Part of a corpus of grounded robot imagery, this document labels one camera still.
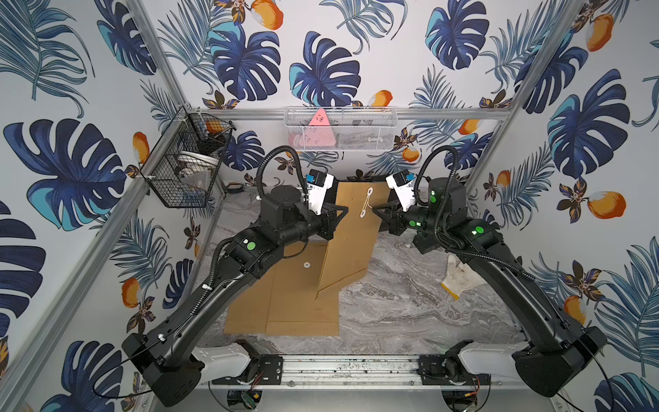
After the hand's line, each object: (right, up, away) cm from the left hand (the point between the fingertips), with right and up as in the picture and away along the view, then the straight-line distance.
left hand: (348, 204), depth 61 cm
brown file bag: (-15, -34, +26) cm, 45 cm away
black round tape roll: (-49, +11, +59) cm, 77 cm away
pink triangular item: (-8, +26, +30) cm, 41 cm away
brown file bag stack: (+1, -10, +2) cm, 11 cm away
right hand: (+8, 0, +8) cm, 11 cm away
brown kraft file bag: (-31, -35, +25) cm, 53 cm away
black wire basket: (-53, +13, +24) cm, 60 cm away
